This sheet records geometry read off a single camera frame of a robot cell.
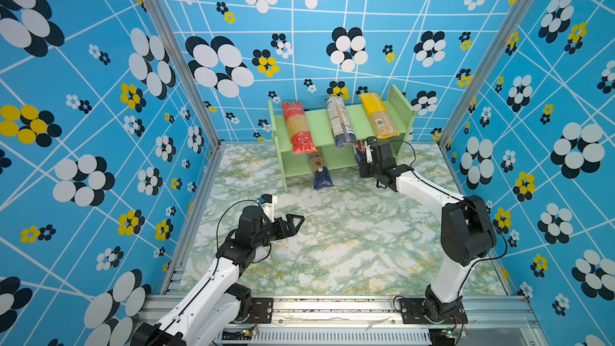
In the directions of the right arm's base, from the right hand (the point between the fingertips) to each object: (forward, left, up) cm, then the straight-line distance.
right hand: (368, 161), depth 95 cm
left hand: (-25, +26, 0) cm, 37 cm away
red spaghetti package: (-6, +25, +18) cm, 31 cm away
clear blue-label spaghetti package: (+2, +11, +16) cm, 20 cm away
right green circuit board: (-55, -19, -15) cm, 60 cm away
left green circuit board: (-56, +44, -15) cm, 73 cm away
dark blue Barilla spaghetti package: (+1, +3, +4) cm, 5 cm away
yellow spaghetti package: (+4, -3, +16) cm, 17 cm away
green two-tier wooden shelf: (-1, +16, +13) cm, 21 cm away
